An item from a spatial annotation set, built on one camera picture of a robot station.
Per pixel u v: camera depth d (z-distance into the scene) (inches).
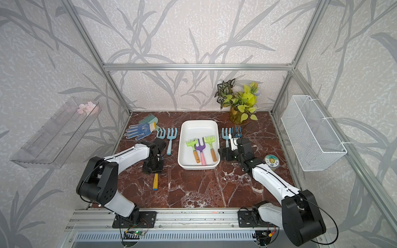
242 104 39.0
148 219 29.0
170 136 41.5
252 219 28.6
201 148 39.1
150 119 45.7
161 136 41.4
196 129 43.1
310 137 24.6
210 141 40.4
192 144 40.1
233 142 29.1
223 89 41.2
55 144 26.7
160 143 29.8
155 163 29.8
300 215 15.9
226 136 41.4
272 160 33.4
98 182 17.7
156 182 33.2
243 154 25.6
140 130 42.7
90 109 29.9
